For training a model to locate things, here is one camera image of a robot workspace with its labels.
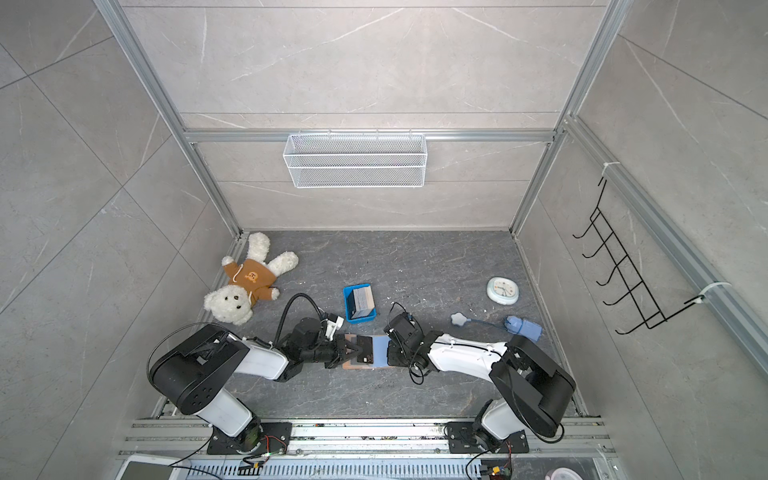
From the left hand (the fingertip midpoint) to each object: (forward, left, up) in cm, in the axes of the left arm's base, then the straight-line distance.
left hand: (364, 346), depth 86 cm
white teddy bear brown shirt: (+22, +38, +4) cm, 44 cm away
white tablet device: (-27, +48, +1) cm, 55 cm away
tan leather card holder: (-1, -3, -3) cm, 4 cm away
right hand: (-1, -8, -4) cm, 9 cm away
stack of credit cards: (+14, +1, +1) cm, 14 cm away
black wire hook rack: (-2, -61, +30) cm, 68 cm away
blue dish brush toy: (+5, -45, +2) cm, 46 cm away
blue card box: (+19, +6, 0) cm, 20 cm away
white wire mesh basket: (+55, +2, +26) cm, 61 cm away
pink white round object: (-32, -46, 0) cm, 56 cm away
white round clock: (+17, -47, 0) cm, 50 cm away
